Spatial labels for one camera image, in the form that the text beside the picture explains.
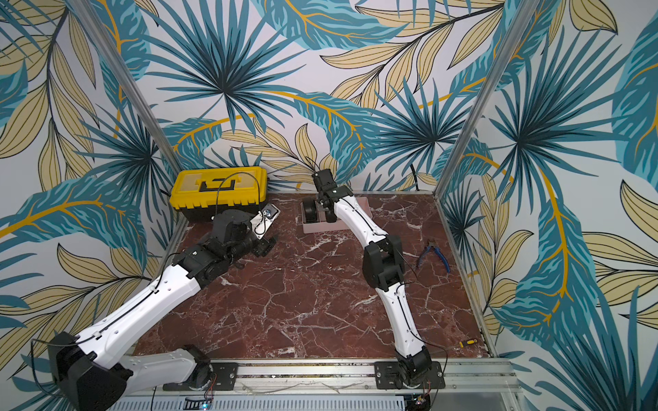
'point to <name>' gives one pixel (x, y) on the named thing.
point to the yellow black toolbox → (202, 193)
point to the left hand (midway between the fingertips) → (265, 228)
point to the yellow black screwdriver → (468, 342)
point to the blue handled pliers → (431, 244)
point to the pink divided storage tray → (323, 225)
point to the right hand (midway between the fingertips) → (331, 198)
